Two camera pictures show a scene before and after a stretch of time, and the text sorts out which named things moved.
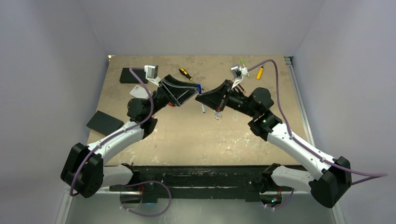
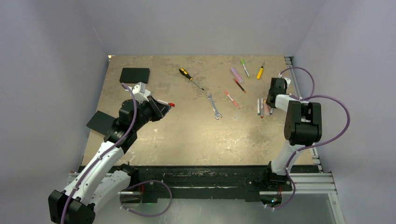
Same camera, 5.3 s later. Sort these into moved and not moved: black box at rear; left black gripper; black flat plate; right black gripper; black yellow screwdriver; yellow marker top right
Moved: left black gripper; right black gripper
Not moved: black box at rear; yellow marker top right; black yellow screwdriver; black flat plate
